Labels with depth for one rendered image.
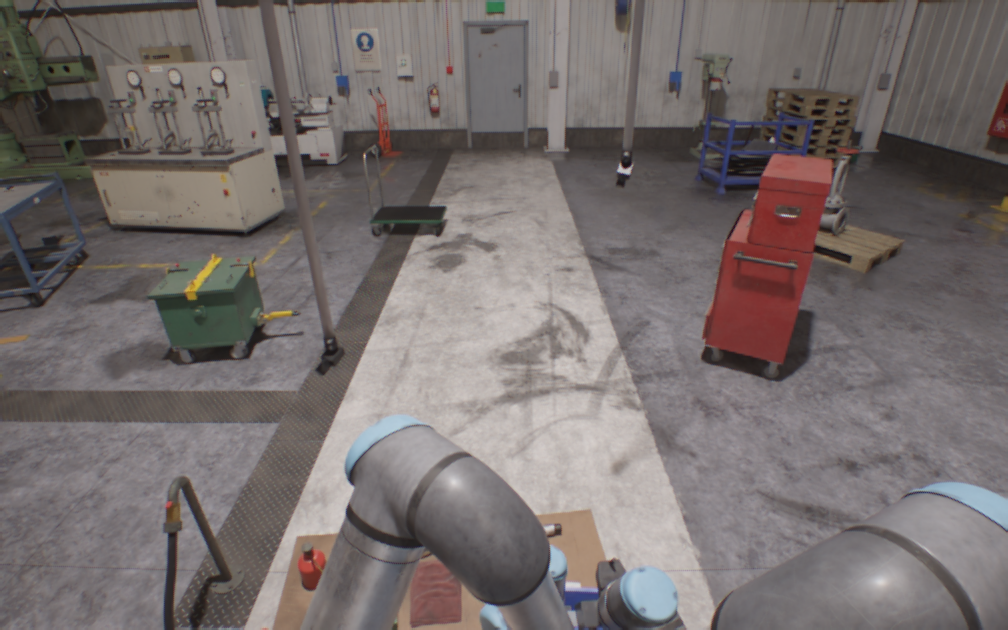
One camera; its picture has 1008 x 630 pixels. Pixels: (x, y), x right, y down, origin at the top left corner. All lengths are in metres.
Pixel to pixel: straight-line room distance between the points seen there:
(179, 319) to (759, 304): 3.57
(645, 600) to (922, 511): 0.55
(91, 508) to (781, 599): 2.99
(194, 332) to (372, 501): 3.25
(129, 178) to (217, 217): 1.08
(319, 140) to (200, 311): 6.19
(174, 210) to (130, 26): 6.10
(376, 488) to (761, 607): 0.41
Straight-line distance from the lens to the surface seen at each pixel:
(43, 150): 11.71
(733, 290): 3.31
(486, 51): 10.26
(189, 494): 2.18
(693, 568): 2.42
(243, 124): 6.67
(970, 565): 0.51
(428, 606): 1.67
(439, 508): 0.59
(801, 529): 2.72
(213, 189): 6.33
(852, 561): 0.47
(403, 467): 0.63
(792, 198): 3.12
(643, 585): 0.99
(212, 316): 3.75
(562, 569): 1.20
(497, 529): 0.60
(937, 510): 0.54
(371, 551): 0.68
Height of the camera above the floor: 1.89
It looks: 28 degrees down
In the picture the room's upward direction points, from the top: 1 degrees counter-clockwise
